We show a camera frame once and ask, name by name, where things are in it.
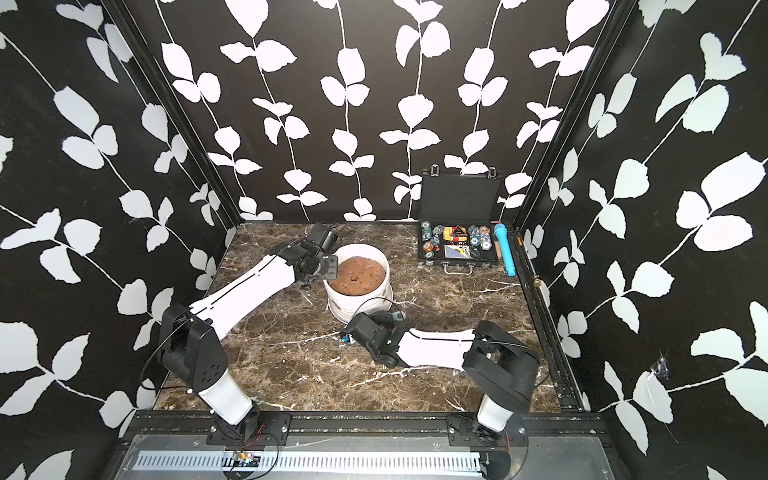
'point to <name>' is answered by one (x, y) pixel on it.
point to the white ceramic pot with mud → (363, 282)
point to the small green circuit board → (244, 459)
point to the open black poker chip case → (456, 229)
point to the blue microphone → (502, 234)
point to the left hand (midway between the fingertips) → (331, 263)
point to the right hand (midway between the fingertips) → (381, 306)
